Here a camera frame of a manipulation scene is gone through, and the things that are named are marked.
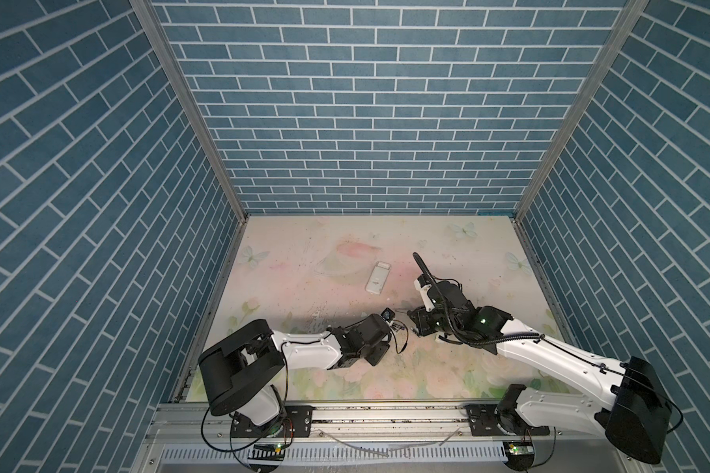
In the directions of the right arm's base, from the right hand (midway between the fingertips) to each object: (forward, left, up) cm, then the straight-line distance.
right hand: (409, 311), depth 80 cm
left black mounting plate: (-27, +27, -12) cm, 40 cm away
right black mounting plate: (-23, -20, -13) cm, 33 cm away
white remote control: (+18, +10, -12) cm, 24 cm away
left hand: (-5, +7, -13) cm, 16 cm away
